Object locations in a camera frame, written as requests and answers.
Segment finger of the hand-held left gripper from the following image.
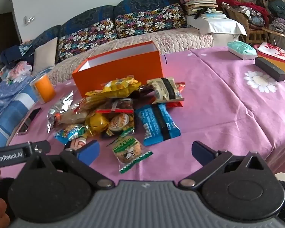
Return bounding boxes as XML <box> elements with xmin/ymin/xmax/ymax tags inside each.
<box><xmin>28</xmin><ymin>141</ymin><xmax>51</xmax><ymax>154</ymax></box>

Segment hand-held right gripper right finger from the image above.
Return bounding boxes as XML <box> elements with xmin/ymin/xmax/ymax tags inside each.
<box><xmin>178</xmin><ymin>141</ymin><xmax>268</xmax><ymax>191</ymax></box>

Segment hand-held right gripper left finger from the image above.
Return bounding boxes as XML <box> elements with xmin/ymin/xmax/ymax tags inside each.
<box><xmin>26</xmin><ymin>140</ymin><xmax>116</xmax><ymax>191</ymax></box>

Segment small pink snack packet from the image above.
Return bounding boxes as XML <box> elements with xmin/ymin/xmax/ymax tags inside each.
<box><xmin>68</xmin><ymin>137</ymin><xmax>87</xmax><ymax>150</ymax></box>

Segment small green blue packet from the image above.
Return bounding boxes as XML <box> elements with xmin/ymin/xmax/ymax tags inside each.
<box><xmin>55</xmin><ymin>123</ymin><xmax>89</xmax><ymax>145</ymax></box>

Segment yellow translucent snack bag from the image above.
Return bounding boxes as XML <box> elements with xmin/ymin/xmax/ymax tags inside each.
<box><xmin>85</xmin><ymin>112</ymin><xmax>110</xmax><ymax>136</ymax></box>

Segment green white cookie packet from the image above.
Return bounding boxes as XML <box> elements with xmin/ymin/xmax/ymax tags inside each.
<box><xmin>111</xmin><ymin>132</ymin><xmax>153</xmax><ymax>174</ymax></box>

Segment silver foil snack packet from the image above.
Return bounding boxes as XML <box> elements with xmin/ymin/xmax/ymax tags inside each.
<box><xmin>47</xmin><ymin>92</ymin><xmax>74</xmax><ymax>133</ymax></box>

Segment dark biscuit packet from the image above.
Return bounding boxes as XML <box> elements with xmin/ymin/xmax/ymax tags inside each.
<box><xmin>102</xmin><ymin>113</ymin><xmax>135</xmax><ymax>139</ymax></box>

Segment blue black-striped snack packet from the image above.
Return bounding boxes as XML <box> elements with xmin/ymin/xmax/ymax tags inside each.
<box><xmin>135</xmin><ymin>103</ymin><xmax>181</xmax><ymax>147</ymax></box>

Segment red snack packet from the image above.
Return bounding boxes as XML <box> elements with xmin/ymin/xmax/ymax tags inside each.
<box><xmin>167</xmin><ymin>83</ymin><xmax>186</xmax><ymax>109</ymax></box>

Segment clear bag with red strip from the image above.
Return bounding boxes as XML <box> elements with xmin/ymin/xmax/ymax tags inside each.
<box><xmin>95</xmin><ymin>98</ymin><xmax>135</xmax><ymax>114</ymax></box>

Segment yellow printed snack packet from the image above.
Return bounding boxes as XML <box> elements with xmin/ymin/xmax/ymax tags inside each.
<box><xmin>85</xmin><ymin>77</ymin><xmax>142</xmax><ymax>99</ymax></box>

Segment beige black-striped snack packet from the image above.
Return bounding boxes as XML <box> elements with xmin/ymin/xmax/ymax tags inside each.
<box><xmin>147</xmin><ymin>77</ymin><xmax>184</xmax><ymax>104</ymax></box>

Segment dark brown cookie packet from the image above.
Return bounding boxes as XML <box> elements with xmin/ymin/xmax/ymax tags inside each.
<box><xmin>130</xmin><ymin>85</ymin><xmax>155</xmax><ymax>101</ymax></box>

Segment orange cardboard box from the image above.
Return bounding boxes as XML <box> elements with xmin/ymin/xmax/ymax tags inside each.
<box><xmin>72</xmin><ymin>41</ymin><xmax>163</xmax><ymax>98</ymax></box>

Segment smartphone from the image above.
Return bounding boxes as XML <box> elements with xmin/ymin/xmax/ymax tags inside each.
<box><xmin>17</xmin><ymin>107</ymin><xmax>42</xmax><ymax>136</ymax></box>

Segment pink floral tablecloth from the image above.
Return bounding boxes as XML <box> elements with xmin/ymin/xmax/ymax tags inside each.
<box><xmin>0</xmin><ymin>46</ymin><xmax>285</xmax><ymax>186</ymax></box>

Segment blue striped quilt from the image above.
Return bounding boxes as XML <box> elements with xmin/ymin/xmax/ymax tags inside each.
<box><xmin>0</xmin><ymin>75</ymin><xmax>42</xmax><ymax>149</ymax></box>

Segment orange can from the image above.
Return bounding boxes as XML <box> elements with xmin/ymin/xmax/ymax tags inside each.
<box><xmin>30</xmin><ymin>73</ymin><xmax>57</xmax><ymax>104</ymax></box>

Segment pink white plastic bag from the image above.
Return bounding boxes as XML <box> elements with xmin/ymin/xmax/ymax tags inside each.
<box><xmin>0</xmin><ymin>60</ymin><xmax>33</xmax><ymax>82</ymax></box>

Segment beige pillow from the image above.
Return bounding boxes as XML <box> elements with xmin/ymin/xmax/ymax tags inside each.
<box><xmin>32</xmin><ymin>37</ymin><xmax>59</xmax><ymax>76</ymax></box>

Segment dark blue clothes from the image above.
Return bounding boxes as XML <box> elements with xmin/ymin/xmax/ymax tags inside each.
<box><xmin>0</xmin><ymin>44</ymin><xmax>36</xmax><ymax>65</ymax></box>

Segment long black box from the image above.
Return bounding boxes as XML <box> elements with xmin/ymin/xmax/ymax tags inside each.
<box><xmin>255</xmin><ymin>57</ymin><xmax>285</xmax><ymax>82</ymax></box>

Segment teal tissue pack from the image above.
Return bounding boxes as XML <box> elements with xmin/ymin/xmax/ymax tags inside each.
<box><xmin>227</xmin><ymin>41</ymin><xmax>257</xmax><ymax>60</ymax></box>

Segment red white paper bag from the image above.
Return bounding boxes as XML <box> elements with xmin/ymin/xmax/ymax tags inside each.
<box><xmin>256</xmin><ymin>41</ymin><xmax>285</xmax><ymax>66</ymax></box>

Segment wicker chair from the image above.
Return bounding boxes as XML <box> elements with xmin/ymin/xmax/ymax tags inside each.
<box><xmin>222</xmin><ymin>3</ymin><xmax>285</xmax><ymax>45</ymax></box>

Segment large floral cushion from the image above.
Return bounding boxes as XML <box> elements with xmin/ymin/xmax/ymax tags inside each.
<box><xmin>115</xmin><ymin>3</ymin><xmax>188</xmax><ymax>39</ymax></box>

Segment stack of books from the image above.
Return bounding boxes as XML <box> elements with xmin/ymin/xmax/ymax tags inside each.
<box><xmin>183</xmin><ymin>0</ymin><xmax>228</xmax><ymax>19</ymax></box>

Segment pile of clothes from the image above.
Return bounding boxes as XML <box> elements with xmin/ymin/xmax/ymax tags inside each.
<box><xmin>216</xmin><ymin>0</ymin><xmax>285</xmax><ymax>33</ymax></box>

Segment blue patterned sofa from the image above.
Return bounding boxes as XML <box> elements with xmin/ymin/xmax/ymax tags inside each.
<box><xmin>0</xmin><ymin>0</ymin><xmax>215</xmax><ymax>82</ymax></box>

